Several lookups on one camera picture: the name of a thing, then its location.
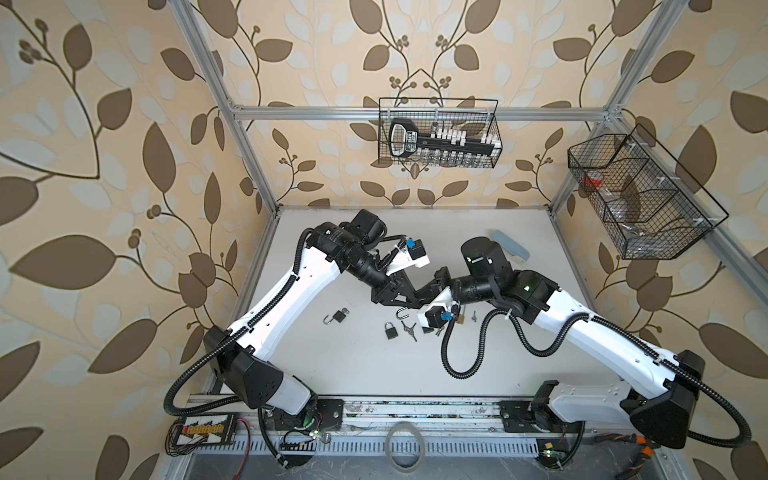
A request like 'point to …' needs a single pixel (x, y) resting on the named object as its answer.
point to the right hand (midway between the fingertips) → (411, 291)
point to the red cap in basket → (595, 182)
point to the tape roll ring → (409, 426)
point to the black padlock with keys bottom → (391, 332)
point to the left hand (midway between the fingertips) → (416, 298)
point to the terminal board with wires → (191, 431)
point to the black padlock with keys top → (401, 317)
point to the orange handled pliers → (646, 453)
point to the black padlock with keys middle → (439, 330)
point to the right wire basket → (651, 207)
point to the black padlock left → (338, 316)
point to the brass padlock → (461, 319)
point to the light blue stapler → (516, 251)
